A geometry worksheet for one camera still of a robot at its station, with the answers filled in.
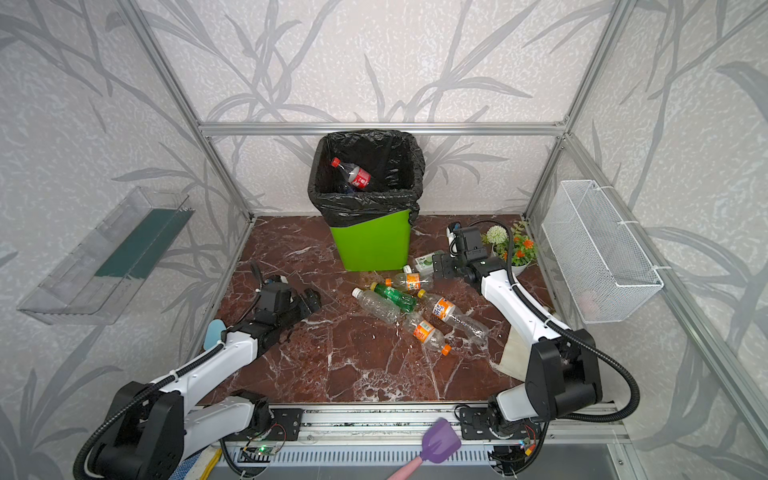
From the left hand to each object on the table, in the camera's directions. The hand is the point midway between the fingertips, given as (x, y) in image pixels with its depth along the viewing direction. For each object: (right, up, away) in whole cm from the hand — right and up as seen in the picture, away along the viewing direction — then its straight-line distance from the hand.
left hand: (314, 291), depth 89 cm
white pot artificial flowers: (+63, +13, 0) cm, 65 cm away
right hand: (+41, +12, -1) cm, 43 cm away
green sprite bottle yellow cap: (+27, -4, +1) cm, 28 cm away
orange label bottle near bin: (+29, +2, +7) cm, 30 cm away
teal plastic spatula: (-31, -13, +1) cm, 34 cm away
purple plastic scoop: (+36, -33, -18) cm, 52 cm away
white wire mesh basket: (+68, +12, -25) cm, 74 cm away
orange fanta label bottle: (+45, -10, 0) cm, 47 cm away
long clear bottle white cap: (+19, -5, +1) cm, 20 cm away
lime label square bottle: (+34, +7, +13) cm, 37 cm away
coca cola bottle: (+11, +36, +7) cm, 38 cm away
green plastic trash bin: (+18, +14, +2) cm, 23 cm away
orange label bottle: (+34, -12, -4) cm, 36 cm away
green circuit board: (-7, -35, -18) cm, 40 cm away
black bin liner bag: (+24, +42, +8) cm, 49 cm away
